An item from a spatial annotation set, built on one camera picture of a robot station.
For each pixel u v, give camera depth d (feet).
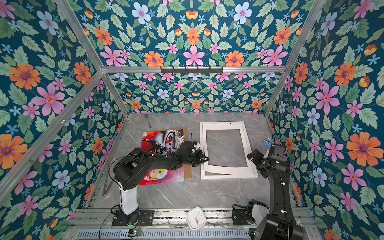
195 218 2.32
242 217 2.41
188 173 2.92
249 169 2.96
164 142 3.41
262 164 2.21
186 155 2.48
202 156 2.81
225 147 3.38
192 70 3.00
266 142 3.32
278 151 2.00
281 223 1.30
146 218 2.41
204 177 2.82
